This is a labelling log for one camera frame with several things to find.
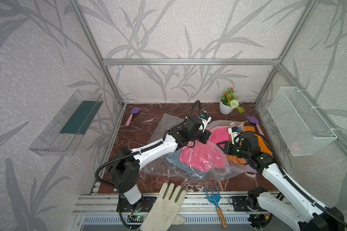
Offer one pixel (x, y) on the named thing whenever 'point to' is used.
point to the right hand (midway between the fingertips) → (217, 143)
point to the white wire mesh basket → (302, 129)
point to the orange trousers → (264, 147)
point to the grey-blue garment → (174, 158)
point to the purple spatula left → (134, 110)
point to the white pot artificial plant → (228, 101)
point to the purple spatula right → (254, 120)
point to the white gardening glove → (165, 212)
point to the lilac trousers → (252, 170)
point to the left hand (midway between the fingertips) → (210, 133)
